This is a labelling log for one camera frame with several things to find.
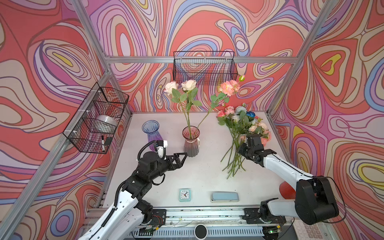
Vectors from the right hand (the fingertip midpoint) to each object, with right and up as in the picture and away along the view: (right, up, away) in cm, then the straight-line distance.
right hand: (240, 151), depth 90 cm
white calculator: (+31, -34, -21) cm, 51 cm away
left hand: (-34, +1, -19) cm, 39 cm away
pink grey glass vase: (-30, +6, -6) cm, 31 cm away
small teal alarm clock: (-34, -21, -12) cm, 42 cm away
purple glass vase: (-54, +15, -2) cm, 56 cm away
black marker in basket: (-74, +7, -19) cm, 76 cm away
